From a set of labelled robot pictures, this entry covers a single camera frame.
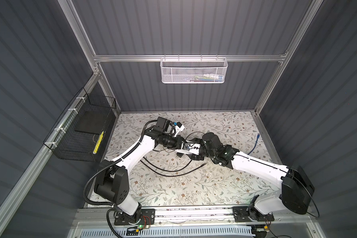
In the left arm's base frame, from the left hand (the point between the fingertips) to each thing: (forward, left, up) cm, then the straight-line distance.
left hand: (189, 147), depth 79 cm
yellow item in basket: (-1, +44, +9) cm, 45 cm away
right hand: (+2, -1, -1) cm, 3 cm away
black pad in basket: (+12, +50, +9) cm, 52 cm away
